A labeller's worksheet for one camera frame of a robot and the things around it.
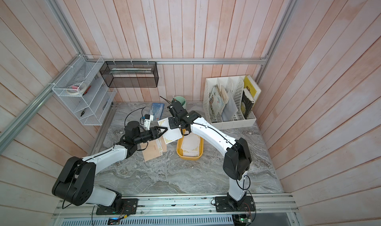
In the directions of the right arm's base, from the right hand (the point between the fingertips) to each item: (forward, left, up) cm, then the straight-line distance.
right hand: (173, 120), depth 85 cm
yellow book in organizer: (+24, -50, +6) cm, 56 cm away
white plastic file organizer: (+34, -42, -1) cm, 54 cm away
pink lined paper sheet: (-7, +7, -18) cm, 20 cm away
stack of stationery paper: (-6, -10, -19) cm, 22 cm away
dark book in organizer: (+17, -47, -2) cm, 50 cm away
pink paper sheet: (-11, +14, -18) cm, 25 cm away
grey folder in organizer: (+15, -36, -6) cm, 40 cm away
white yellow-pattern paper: (-7, +10, -19) cm, 22 cm away
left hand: (-6, +4, -2) cm, 7 cm away
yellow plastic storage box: (-11, -3, -18) cm, 21 cm away
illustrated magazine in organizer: (+19, -27, -2) cm, 33 cm away
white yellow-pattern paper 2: (-10, 0, 0) cm, 10 cm away
